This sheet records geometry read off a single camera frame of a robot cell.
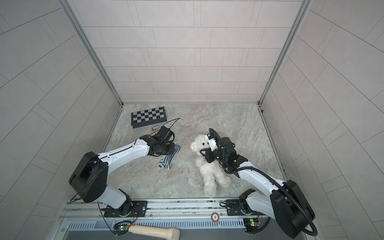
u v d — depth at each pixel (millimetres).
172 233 618
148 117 1037
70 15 726
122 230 649
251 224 681
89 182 423
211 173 738
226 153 622
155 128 991
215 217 694
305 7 708
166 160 846
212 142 726
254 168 526
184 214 707
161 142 665
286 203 398
